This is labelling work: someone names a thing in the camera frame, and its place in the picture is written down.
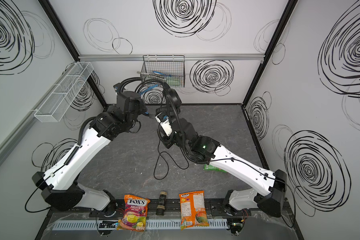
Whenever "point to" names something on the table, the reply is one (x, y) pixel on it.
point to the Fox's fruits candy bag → (134, 217)
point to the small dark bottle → (161, 206)
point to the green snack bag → (208, 167)
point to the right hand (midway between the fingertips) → (158, 128)
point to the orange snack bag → (193, 213)
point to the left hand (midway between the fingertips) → (140, 100)
